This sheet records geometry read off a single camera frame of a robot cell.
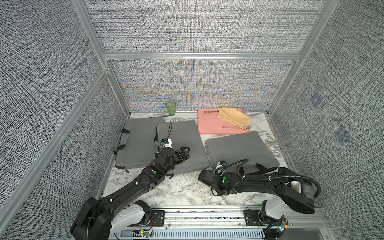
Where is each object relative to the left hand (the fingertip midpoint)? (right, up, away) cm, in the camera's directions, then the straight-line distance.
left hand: (188, 149), depth 81 cm
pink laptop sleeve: (+15, +15, +35) cm, 41 cm away
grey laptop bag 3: (+38, +1, +12) cm, 40 cm away
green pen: (-20, +21, +37) cm, 47 cm away
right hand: (+9, -15, +4) cm, 18 cm away
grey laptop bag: (-9, +7, +26) cm, 28 cm away
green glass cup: (-15, +29, +40) cm, 51 cm away
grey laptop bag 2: (-33, -1, +14) cm, 35 cm away
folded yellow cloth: (+37, +21, +41) cm, 59 cm away
